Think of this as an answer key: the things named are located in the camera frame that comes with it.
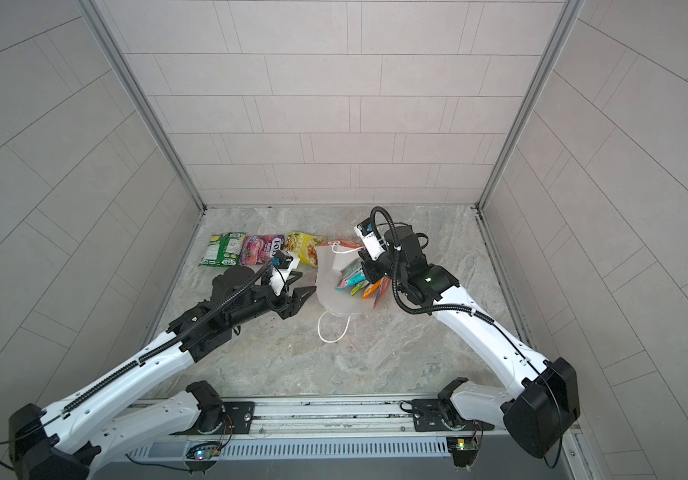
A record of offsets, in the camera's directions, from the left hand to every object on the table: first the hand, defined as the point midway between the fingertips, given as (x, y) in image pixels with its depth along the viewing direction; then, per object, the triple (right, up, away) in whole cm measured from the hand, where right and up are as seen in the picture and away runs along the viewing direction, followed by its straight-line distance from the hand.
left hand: (314, 280), depth 69 cm
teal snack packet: (+8, -1, +19) cm, 21 cm away
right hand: (+11, +6, +6) cm, 14 cm away
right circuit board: (+35, -39, -1) cm, 52 cm away
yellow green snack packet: (-8, +6, +30) cm, 32 cm away
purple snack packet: (-24, +5, +30) cm, 39 cm away
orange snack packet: (+14, -4, +13) cm, 20 cm away
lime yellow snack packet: (+11, -4, +15) cm, 19 cm away
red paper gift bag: (+1, +3, +26) cm, 26 cm away
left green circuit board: (-23, -36, -5) cm, 43 cm away
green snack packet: (-35, +5, +30) cm, 46 cm away
